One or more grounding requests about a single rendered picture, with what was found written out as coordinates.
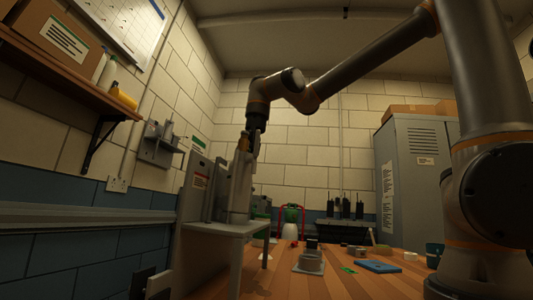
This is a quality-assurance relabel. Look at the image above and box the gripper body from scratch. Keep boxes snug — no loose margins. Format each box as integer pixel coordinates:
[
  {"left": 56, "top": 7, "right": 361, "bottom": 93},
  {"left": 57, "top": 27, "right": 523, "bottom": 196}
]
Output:
[{"left": 245, "top": 102, "right": 271, "bottom": 135}]

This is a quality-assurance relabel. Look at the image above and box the grey oxygen cylinder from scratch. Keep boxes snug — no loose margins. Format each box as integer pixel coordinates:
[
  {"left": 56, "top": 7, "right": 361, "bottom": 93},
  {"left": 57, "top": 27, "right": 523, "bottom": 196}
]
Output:
[{"left": 226, "top": 131, "right": 256, "bottom": 226}]

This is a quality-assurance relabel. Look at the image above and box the grey carrier hoop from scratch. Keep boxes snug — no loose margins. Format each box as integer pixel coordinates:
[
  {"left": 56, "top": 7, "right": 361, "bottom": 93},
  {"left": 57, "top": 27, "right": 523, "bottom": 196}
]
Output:
[{"left": 226, "top": 209, "right": 251, "bottom": 226}]

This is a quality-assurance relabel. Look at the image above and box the white cylinder green top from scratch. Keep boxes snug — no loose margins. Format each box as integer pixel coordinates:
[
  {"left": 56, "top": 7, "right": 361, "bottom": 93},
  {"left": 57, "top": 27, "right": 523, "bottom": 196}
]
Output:
[{"left": 280, "top": 202, "right": 300, "bottom": 242}]

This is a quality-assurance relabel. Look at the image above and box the grey box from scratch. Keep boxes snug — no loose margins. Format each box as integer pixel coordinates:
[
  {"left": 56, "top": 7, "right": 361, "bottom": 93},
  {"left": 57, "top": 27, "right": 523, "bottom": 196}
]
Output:
[{"left": 251, "top": 195, "right": 273, "bottom": 217}]

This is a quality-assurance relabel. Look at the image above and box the yellow tube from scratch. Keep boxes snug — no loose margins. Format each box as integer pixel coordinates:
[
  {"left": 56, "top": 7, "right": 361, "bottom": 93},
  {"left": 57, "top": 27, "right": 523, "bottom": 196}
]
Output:
[{"left": 107, "top": 80, "right": 139, "bottom": 111}]

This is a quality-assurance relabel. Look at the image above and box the grey side bench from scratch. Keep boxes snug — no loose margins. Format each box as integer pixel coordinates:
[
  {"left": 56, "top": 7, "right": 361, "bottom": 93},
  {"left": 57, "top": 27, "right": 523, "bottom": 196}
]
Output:
[{"left": 313, "top": 217, "right": 376, "bottom": 247}]

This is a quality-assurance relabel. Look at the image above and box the white bottle green cap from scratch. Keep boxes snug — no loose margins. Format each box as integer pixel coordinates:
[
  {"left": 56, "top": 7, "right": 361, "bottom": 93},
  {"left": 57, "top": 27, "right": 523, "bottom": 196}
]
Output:
[{"left": 96, "top": 54, "right": 120, "bottom": 93}]

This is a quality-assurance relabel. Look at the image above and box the white bottle blue cap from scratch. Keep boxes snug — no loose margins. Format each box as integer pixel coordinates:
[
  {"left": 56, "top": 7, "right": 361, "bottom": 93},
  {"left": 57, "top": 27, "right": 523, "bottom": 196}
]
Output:
[{"left": 90, "top": 45, "right": 110, "bottom": 87}]

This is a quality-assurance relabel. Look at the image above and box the grey metal locker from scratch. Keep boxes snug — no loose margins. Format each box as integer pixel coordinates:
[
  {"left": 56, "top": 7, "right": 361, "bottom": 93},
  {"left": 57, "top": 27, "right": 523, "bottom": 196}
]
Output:
[{"left": 372, "top": 112, "right": 462, "bottom": 256}]

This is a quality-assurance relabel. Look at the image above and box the green pad with brush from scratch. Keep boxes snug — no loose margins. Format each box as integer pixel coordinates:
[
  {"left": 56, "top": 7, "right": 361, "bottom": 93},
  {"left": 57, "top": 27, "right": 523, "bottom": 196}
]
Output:
[{"left": 368, "top": 227, "right": 394, "bottom": 257}]

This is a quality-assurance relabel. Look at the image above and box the blue flat plate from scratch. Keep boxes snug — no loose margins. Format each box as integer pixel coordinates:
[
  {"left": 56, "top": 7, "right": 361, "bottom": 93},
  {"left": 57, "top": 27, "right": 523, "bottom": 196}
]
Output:
[{"left": 353, "top": 258, "right": 403, "bottom": 275}]

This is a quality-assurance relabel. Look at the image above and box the dark square block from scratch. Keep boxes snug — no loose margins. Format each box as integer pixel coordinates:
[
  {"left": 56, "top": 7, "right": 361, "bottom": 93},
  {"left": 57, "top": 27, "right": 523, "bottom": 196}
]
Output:
[{"left": 128, "top": 266, "right": 157, "bottom": 300}]

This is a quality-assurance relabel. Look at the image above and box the labelled cardboard box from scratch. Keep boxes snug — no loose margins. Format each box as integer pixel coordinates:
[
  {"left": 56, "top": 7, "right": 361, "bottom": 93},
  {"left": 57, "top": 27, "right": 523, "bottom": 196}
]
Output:
[{"left": 1, "top": 0, "right": 105, "bottom": 83}]

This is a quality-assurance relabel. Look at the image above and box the teal cup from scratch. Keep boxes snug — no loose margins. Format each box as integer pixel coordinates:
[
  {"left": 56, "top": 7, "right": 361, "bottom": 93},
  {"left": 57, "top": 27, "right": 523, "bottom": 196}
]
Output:
[{"left": 424, "top": 242, "right": 446, "bottom": 270}]

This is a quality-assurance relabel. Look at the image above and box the green white wall sign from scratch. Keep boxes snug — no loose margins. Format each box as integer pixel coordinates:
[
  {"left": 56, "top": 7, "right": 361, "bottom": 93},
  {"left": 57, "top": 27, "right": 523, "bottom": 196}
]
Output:
[{"left": 189, "top": 133, "right": 209, "bottom": 156}]

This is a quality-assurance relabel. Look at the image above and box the grey wall pipe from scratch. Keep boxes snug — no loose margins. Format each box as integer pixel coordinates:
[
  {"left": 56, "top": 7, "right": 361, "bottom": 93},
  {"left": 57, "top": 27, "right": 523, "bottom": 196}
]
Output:
[{"left": 337, "top": 91, "right": 345, "bottom": 201}]

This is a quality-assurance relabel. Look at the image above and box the grey wall bracket unit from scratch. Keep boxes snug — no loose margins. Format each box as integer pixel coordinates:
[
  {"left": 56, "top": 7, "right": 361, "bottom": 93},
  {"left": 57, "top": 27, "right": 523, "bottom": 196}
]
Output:
[{"left": 136, "top": 111, "right": 189, "bottom": 171}]

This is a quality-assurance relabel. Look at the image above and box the grey wall conduit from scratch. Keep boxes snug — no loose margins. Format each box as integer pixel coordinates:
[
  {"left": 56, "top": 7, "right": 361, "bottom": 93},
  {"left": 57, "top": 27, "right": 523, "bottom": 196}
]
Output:
[{"left": 117, "top": 0, "right": 185, "bottom": 180}]

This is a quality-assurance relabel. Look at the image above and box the red tube frame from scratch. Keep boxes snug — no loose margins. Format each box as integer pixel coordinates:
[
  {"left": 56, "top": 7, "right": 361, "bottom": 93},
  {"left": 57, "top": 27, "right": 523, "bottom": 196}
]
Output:
[{"left": 276, "top": 202, "right": 306, "bottom": 241}]

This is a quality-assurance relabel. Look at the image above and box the white wall socket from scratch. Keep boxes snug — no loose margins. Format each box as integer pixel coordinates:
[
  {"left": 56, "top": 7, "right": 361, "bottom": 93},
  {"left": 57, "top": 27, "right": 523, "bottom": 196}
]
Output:
[{"left": 104, "top": 174, "right": 130, "bottom": 195}]

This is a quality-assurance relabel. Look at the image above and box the grey ring socket plate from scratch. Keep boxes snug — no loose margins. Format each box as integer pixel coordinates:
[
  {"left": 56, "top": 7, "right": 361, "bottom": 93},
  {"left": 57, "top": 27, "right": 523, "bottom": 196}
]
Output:
[{"left": 291, "top": 252, "right": 327, "bottom": 278}]

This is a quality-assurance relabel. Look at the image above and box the white wall planner board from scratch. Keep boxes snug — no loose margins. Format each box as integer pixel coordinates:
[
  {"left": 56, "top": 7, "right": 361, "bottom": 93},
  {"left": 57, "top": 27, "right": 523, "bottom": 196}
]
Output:
[{"left": 67, "top": 0, "right": 169, "bottom": 73}]

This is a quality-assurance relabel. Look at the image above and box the wooden wall shelf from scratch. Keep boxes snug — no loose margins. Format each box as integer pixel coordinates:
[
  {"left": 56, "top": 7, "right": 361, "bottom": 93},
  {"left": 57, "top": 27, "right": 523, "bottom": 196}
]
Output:
[{"left": 0, "top": 22, "right": 144, "bottom": 176}]

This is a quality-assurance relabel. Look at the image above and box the grey wall rail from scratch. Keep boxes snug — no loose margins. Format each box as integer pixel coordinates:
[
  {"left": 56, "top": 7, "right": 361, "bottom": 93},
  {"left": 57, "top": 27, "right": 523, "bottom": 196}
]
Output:
[{"left": 0, "top": 200, "right": 178, "bottom": 237}]

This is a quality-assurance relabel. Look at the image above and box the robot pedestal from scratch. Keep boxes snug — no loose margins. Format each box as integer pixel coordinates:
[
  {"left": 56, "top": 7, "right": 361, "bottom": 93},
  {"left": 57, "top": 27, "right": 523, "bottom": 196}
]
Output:
[{"left": 422, "top": 272, "right": 463, "bottom": 300}]

